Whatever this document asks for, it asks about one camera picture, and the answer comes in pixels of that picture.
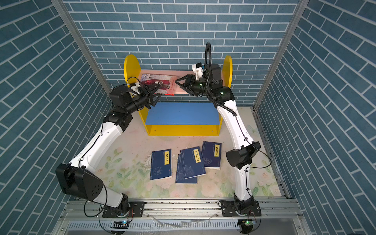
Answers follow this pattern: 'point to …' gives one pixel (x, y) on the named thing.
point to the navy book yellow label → (192, 162)
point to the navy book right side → (211, 152)
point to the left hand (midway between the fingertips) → (165, 89)
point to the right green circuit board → (246, 225)
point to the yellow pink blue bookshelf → (183, 114)
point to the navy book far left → (161, 166)
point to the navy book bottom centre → (179, 173)
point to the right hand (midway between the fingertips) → (179, 84)
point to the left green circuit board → (121, 224)
